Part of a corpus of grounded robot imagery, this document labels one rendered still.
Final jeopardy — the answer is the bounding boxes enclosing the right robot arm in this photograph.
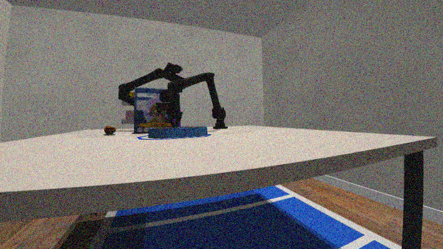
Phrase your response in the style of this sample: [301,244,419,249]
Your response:
[119,63,183,106]

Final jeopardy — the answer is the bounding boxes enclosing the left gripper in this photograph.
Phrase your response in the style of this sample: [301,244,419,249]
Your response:
[167,103,182,127]

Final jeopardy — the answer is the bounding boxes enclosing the purple dry dog food bag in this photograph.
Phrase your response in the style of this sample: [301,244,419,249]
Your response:
[134,87,172,134]

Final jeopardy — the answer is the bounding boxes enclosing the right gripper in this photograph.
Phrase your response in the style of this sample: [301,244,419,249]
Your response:
[168,75,184,81]

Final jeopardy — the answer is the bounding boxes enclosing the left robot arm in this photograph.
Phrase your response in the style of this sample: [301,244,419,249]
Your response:
[156,72,228,129]

